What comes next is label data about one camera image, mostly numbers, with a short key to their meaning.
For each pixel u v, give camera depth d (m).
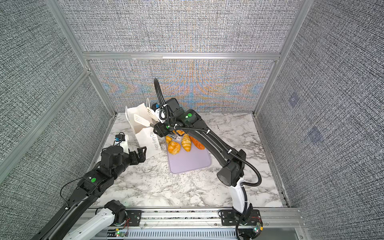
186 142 0.98
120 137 0.61
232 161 0.47
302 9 0.70
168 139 1.00
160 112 0.64
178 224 0.73
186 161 0.93
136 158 0.64
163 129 0.65
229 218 0.73
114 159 0.51
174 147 0.95
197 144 0.98
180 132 0.66
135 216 0.74
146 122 0.70
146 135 0.81
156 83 0.55
